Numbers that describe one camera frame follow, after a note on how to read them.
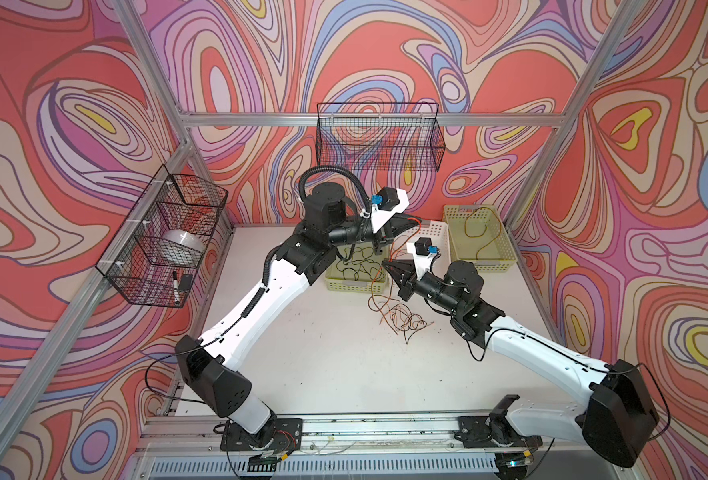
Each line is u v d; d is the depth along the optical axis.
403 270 0.65
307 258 0.49
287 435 0.73
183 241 0.73
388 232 0.53
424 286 0.64
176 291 0.72
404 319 0.93
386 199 0.46
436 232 1.14
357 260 1.08
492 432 0.67
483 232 1.17
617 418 0.39
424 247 0.59
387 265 0.69
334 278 1.02
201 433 0.75
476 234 1.16
